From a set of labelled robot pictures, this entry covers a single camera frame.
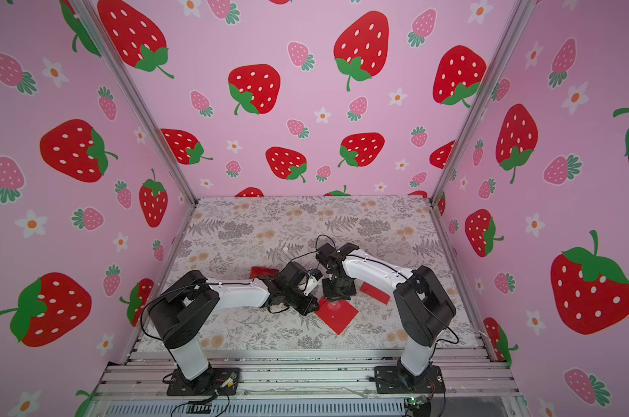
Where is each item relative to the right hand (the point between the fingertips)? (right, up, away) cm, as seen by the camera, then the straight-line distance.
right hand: (346, 296), depth 87 cm
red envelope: (-32, +6, +11) cm, 34 cm away
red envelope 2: (-3, -7, +1) cm, 7 cm away
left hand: (-8, -5, +1) cm, 10 cm away
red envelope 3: (+11, 0, +6) cm, 12 cm away
